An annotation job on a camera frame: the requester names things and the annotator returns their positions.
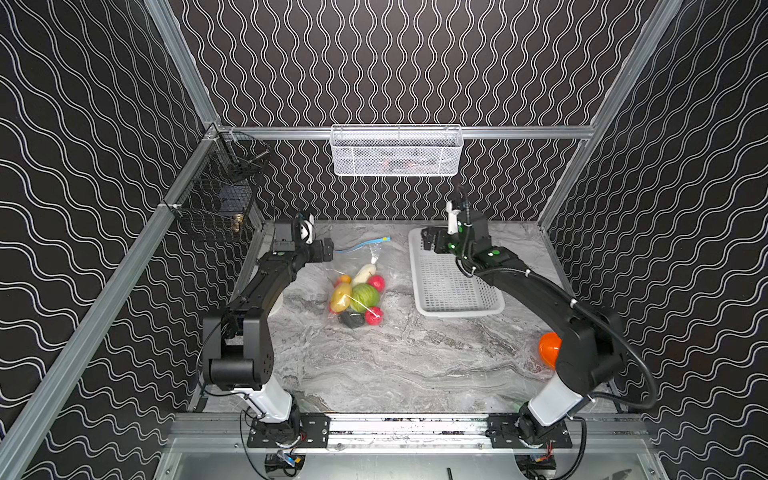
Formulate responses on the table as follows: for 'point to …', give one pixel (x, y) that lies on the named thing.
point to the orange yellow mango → (345, 279)
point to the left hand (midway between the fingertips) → (328, 245)
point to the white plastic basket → (441, 290)
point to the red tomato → (377, 282)
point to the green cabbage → (364, 294)
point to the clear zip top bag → (347, 261)
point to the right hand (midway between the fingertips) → (438, 231)
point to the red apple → (371, 319)
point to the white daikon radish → (363, 273)
